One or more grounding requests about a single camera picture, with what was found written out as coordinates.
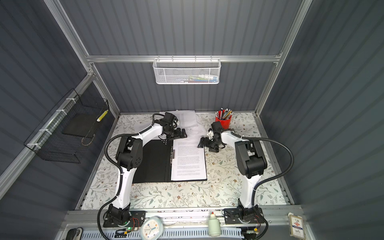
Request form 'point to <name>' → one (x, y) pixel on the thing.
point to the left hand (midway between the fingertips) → (182, 136)
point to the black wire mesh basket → (67, 130)
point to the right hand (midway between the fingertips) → (205, 148)
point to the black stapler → (74, 234)
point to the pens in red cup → (224, 114)
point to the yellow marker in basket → (103, 114)
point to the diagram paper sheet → (195, 131)
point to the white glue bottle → (214, 224)
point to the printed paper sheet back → (185, 117)
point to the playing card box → (296, 226)
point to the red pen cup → (225, 124)
